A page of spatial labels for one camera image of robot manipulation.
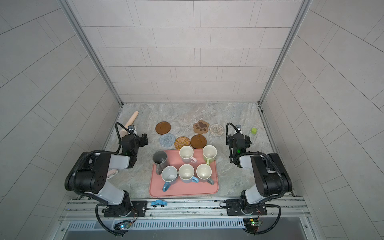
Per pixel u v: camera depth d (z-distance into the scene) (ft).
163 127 3.34
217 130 3.34
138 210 2.31
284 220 2.28
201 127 3.35
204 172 2.64
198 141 3.12
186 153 2.80
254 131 3.25
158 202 2.32
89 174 1.48
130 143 2.32
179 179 2.37
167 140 3.15
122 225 2.11
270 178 1.45
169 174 2.64
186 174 2.65
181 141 3.08
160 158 2.72
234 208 2.33
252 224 2.23
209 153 2.85
